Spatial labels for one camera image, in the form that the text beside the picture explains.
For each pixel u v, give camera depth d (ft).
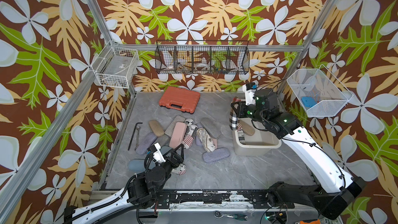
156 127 3.20
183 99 3.65
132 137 3.15
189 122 3.23
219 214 2.32
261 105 1.67
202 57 3.17
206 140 2.90
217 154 2.84
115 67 2.80
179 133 3.01
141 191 1.86
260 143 2.98
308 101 2.64
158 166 2.11
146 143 2.98
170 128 3.19
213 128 3.06
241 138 2.98
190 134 3.05
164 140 2.98
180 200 2.45
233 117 2.27
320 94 2.69
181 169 2.65
